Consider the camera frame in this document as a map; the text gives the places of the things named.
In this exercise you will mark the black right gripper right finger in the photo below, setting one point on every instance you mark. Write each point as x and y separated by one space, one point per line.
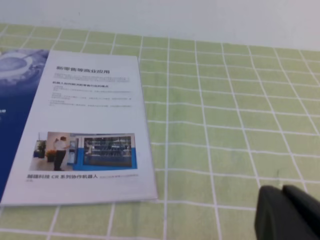
306 205

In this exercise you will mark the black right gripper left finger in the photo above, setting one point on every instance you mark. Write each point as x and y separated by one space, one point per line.
277 219

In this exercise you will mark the blue robot brochure book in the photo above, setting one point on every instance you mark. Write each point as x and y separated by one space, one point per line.
73 129

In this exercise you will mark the green checkered tablecloth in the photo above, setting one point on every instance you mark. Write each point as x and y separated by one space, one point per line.
224 120

